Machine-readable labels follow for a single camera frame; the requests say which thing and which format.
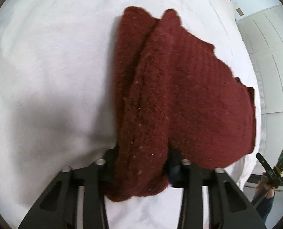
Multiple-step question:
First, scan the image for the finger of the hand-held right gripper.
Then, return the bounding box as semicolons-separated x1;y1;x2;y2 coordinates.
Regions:
256;152;275;174

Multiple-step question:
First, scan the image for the bed with white duvet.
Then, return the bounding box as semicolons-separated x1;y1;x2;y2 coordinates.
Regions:
0;0;264;229

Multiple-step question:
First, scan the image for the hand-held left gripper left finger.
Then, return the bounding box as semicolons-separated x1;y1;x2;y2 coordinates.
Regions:
17;148;120;229

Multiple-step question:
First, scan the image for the person's right forearm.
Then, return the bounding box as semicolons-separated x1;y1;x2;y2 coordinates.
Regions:
256;194;275;223

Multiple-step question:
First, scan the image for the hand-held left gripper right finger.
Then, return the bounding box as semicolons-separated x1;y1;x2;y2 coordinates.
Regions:
167;148;267;229

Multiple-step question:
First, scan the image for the person's right hand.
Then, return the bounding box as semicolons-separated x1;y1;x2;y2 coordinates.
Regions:
256;180;275;199

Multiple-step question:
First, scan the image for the dark red knitted sweater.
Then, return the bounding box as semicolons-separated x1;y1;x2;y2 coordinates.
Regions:
107;6;257;203

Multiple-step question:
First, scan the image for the white wardrobe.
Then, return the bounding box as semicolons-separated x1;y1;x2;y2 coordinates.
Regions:
235;4;283;192

